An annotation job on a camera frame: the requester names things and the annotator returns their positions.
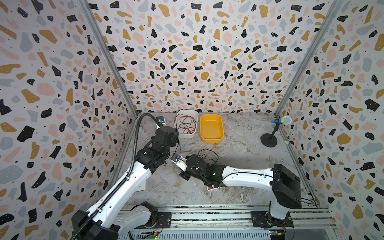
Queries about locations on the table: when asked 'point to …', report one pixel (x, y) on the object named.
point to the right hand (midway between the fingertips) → (174, 160)
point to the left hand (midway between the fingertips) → (166, 130)
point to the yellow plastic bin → (211, 128)
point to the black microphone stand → (270, 140)
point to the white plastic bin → (194, 114)
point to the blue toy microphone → (285, 120)
